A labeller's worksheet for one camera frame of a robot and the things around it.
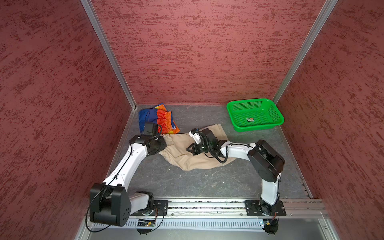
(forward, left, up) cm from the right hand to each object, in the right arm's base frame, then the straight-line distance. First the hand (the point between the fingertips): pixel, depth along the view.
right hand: (186, 152), depth 87 cm
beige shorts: (+2, +7, +3) cm, 8 cm away
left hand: (0, +13, +5) cm, 14 cm away
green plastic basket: (+34, -53, -5) cm, 63 cm away
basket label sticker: (+29, -48, -5) cm, 56 cm away
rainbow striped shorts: (+31, +20, -2) cm, 37 cm away
